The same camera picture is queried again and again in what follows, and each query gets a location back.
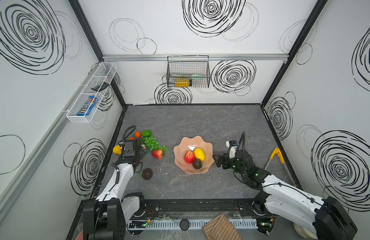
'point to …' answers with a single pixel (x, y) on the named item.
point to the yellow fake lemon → (199, 153)
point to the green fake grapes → (153, 145)
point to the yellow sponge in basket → (182, 82)
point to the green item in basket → (193, 77)
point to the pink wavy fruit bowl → (180, 150)
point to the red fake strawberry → (157, 154)
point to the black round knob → (184, 224)
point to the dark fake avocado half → (147, 174)
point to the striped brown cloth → (219, 228)
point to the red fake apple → (189, 157)
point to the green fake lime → (146, 133)
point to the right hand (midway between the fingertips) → (217, 154)
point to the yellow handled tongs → (277, 152)
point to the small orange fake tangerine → (137, 134)
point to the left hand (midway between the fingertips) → (139, 151)
